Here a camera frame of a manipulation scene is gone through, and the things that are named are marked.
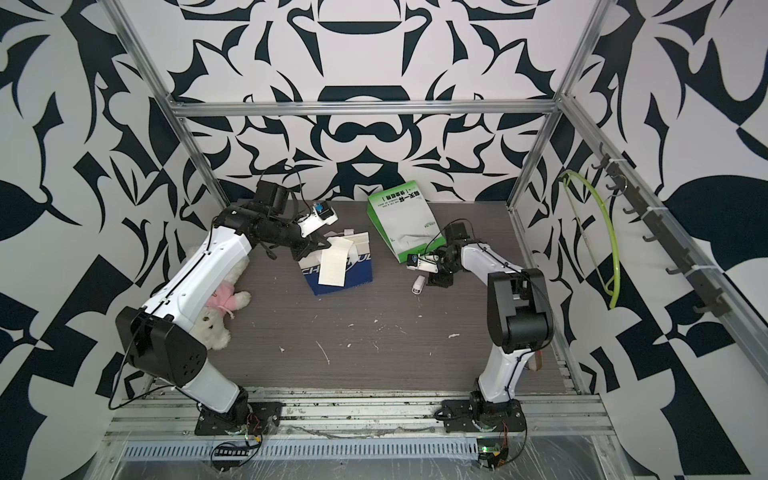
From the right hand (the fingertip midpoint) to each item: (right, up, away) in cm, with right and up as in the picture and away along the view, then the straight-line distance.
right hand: (433, 263), depth 98 cm
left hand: (-32, +9, -18) cm, 38 cm away
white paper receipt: (-28, +3, -20) cm, 34 cm away
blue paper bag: (-23, 0, -12) cm, 26 cm away
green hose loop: (+38, +27, -9) cm, 47 cm away
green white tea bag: (-9, +14, +11) cm, 20 cm away
